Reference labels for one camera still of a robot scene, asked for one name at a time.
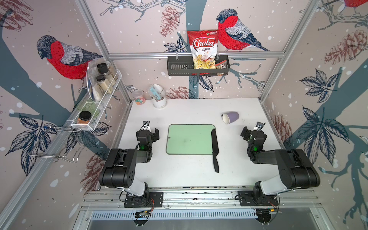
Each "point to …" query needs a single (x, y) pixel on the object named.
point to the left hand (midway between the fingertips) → (150, 126)
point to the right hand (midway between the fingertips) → (252, 127)
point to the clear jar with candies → (139, 98)
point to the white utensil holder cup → (158, 94)
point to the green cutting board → (189, 139)
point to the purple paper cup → (229, 117)
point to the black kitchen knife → (215, 150)
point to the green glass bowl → (88, 105)
